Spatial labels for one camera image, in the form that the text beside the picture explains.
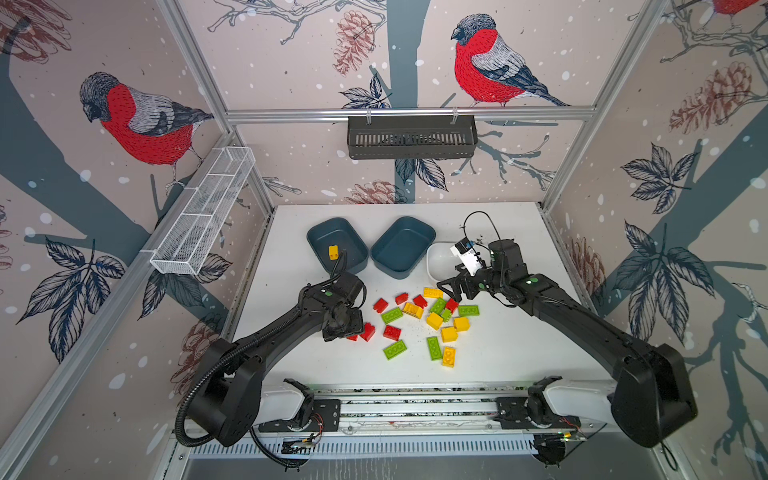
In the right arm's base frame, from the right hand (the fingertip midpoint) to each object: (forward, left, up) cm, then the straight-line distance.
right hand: (448, 277), depth 82 cm
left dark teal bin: (+26, +37, -12) cm, 47 cm away
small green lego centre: (-5, 0, -13) cm, 14 cm away
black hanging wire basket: (+49, +11, +15) cm, 52 cm away
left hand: (-12, +27, -10) cm, 31 cm away
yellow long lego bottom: (-17, -1, -16) cm, 23 cm away
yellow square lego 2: (-7, -5, -16) cm, 18 cm away
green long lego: (-5, +16, -14) cm, 22 cm away
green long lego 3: (-15, +15, -15) cm, 26 cm away
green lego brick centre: (-1, +2, -15) cm, 15 cm away
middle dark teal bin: (+19, +14, -11) cm, 26 cm away
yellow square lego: (-6, +3, -14) cm, 16 cm away
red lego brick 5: (-11, +23, -13) cm, 28 cm away
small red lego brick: (+1, +14, -15) cm, 20 cm away
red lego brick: (-2, +20, -15) cm, 25 cm away
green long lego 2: (-2, -8, -16) cm, 18 cm away
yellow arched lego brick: (-2, +10, -15) cm, 18 cm away
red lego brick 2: (0, +7, -15) cm, 17 cm away
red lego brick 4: (-13, +27, -14) cm, 33 cm away
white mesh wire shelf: (+8, +66, +17) cm, 69 cm away
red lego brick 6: (-11, +16, -13) cm, 23 cm away
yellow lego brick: (+18, +39, -14) cm, 45 cm away
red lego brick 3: (-2, -2, -13) cm, 13 cm away
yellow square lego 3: (-10, -1, -14) cm, 18 cm away
